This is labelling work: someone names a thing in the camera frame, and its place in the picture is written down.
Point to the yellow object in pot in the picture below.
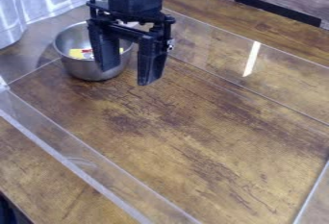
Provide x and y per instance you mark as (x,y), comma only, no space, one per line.
(86,53)

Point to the clear acrylic barrier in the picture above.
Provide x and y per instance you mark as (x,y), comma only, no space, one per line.
(220,144)

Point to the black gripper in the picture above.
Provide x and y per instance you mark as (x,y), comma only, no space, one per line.
(142,11)

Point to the black strip on table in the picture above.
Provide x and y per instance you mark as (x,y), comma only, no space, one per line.
(268,7)

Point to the silver metal pot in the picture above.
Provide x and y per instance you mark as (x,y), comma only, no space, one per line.
(72,46)

